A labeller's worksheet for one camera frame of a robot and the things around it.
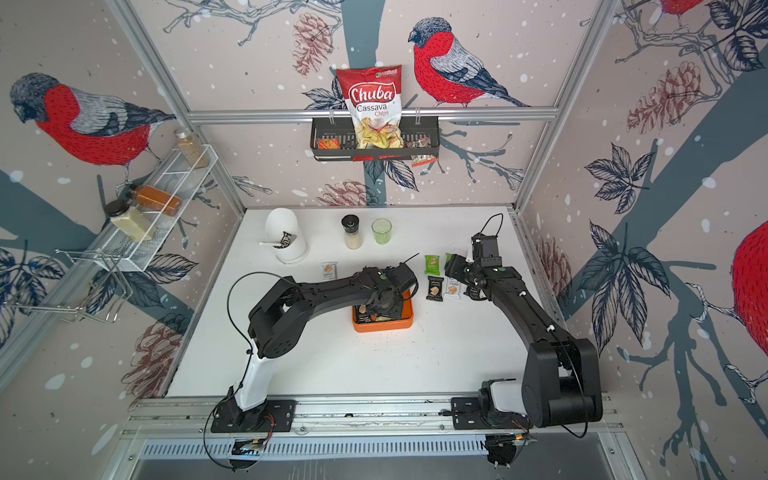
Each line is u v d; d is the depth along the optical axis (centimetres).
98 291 68
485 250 67
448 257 106
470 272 66
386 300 69
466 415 73
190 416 75
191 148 85
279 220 98
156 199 73
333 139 93
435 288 95
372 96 81
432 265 103
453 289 96
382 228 108
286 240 106
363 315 88
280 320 51
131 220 66
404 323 85
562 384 41
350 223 101
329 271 101
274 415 73
